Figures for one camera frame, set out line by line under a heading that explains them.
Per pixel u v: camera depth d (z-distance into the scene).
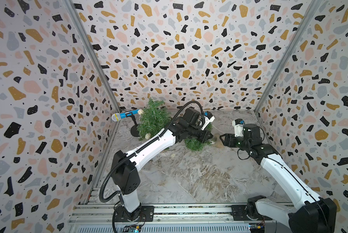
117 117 0.88
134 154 0.46
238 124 0.71
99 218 0.73
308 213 0.38
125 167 0.43
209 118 0.68
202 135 0.66
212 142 0.78
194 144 0.88
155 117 0.78
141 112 0.80
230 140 0.70
